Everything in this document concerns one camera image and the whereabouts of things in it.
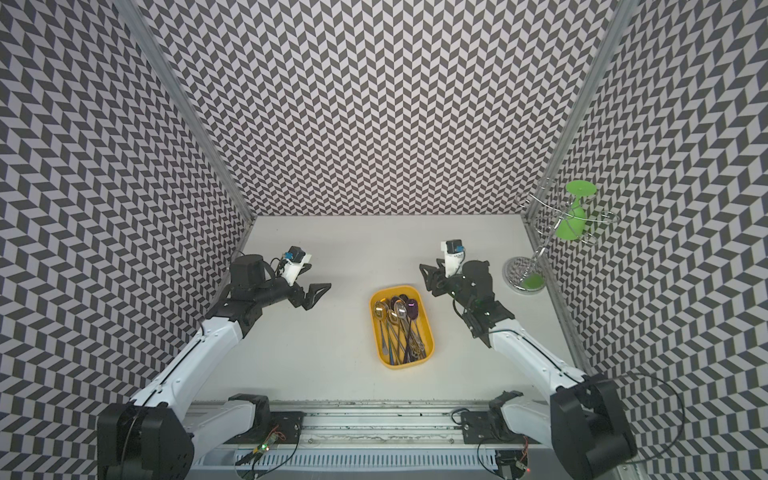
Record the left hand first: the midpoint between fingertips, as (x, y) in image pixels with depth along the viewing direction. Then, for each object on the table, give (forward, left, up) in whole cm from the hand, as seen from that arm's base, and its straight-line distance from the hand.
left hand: (317, 277), depth 80 cm
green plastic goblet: (+7, -66, +12) cm, 68 cm away
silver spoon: (-2, -16, -16) cm, 23 cm away
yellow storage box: (+4, -26, -15) cm, 30 cm away
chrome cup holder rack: (+36, -78, -6) cm, 86 cm away
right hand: (+3, -31, 0) cm, 31 cm away
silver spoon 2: (-2, -23, -16) cm, 28 cm away
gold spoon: (-4, -20, -17) cm, 27 cm away
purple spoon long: (-3, -26, -17) cm, 31 cm away
